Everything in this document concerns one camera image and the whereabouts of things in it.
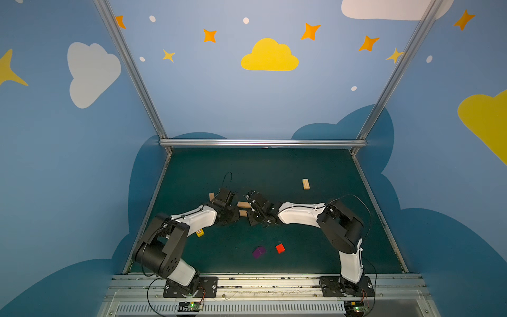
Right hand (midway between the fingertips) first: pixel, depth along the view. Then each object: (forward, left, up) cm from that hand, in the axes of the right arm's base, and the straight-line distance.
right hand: (250, 214), depth 93 cm
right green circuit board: (-34, -41, -3) cm, 54 cm away
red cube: (-15, -14, -1) cm, 20 cm away
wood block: (-3, +3, +8) cm, 9 cm away
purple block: (-17, -5, 0) cm, 17 cm away
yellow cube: (-10, +22, +1) cm, 24 cm away
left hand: (-1, +5, 0) cm, 5 cm away
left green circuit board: (-37, +20, 0) cm, 42 cm away
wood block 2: (+19, -29, 0) cm, 35 cm away
